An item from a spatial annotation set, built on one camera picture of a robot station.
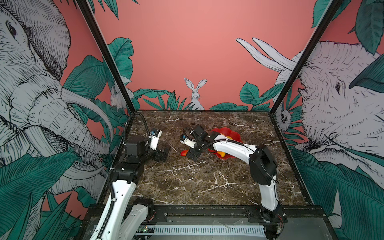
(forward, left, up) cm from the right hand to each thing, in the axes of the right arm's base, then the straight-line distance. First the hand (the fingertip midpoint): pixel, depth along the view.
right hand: (189, 148), depth 88 cm
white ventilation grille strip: (-40, -12, -9) cm, 42 cm away
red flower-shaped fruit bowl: (+16, -31, -8) cm, 36 cm away
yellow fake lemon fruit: (+13, -27, -8) cm, 31 cm away
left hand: (-5, +13, +15) cm, 21 cm away
